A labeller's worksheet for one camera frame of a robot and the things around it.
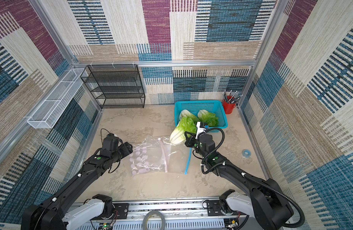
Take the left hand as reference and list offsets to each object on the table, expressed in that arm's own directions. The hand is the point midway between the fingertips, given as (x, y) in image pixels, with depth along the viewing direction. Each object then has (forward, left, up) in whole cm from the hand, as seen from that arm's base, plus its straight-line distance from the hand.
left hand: (129, 147), depth 85 cm
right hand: (+4, -33, +7) cm, 34 cm away
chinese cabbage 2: (+29, -35, -2) cm, 45 cm away
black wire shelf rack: (+48, +18, +8) cm, 52 cm away
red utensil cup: (+34, -66, 0) cm, 75 cm away
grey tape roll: (-35, -12, -8) cm, 38 cm away
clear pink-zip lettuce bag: (0, -11, -9) cm, 14 cm away
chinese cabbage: (+23, -48, -1) cm, 53 cm away
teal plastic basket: (+34, -60, -3) cm, 68 cm away
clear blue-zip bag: (-2, -28, -10) cm, 30 cm away
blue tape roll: (0, -72, -11) cm, 73 cm away
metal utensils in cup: (+40, -69, 0) cm, 80 cm away
